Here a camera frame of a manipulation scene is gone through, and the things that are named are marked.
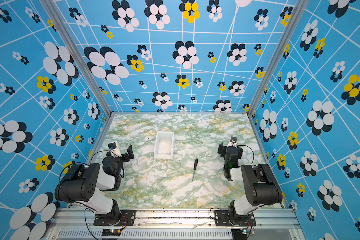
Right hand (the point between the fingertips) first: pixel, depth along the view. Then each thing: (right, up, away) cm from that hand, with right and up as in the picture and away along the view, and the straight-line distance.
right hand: (232, 145), depth 93 cm
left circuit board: (-66, -40, -21) cm, 80 cm away
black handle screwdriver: (-23, -11, -2) cm, 25 cm away
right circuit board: (-4, -39, -24) cm, 46 cm away
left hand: (-67, 0, -3) cm, 67 cm away
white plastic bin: (-44, -3, +7) cm, 45 cm away
